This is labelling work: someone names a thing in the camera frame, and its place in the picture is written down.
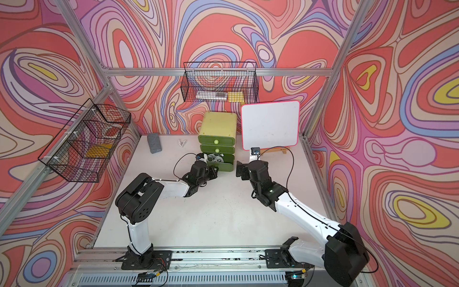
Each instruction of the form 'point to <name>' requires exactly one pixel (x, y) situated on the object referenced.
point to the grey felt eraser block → (154, 142)
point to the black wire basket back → (220, 82)
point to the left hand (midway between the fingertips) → (220, 168)
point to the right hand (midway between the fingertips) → (248, 165)
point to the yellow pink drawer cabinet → (218, 133)
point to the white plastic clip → (180, 143)
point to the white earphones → (216, 158)
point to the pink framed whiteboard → (270, 125)
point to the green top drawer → (216, 140)
